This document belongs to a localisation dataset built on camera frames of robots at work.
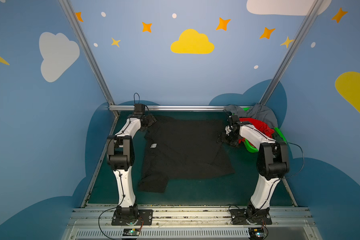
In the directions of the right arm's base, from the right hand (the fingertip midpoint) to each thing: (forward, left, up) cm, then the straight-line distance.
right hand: (224, 141), depth 97 cm
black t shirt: (-6, +32, -1) cm, 32 cm away
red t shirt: (-9, -8, +28) cm, 30 cm away
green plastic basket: (+8, -35, +3) cm, 36 cm away
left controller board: (-52, +50, -6) cm, 72 cm away
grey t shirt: (+27, -29, +3) cm, 40 cm away
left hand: (+11, +49, +5) cm, 50 cm away
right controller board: (-48, -11, -7) cm, 50 cm away
